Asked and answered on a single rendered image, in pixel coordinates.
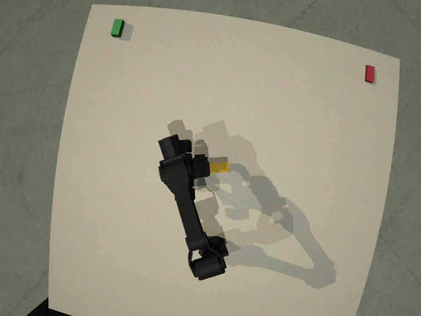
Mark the yellow bar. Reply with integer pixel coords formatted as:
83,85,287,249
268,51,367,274
209,162,229,173

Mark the red rectangular block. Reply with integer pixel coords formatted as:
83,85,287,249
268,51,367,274
365,65,375,83

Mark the green rectangular block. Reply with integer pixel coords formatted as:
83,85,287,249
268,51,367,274
111,19,125,37

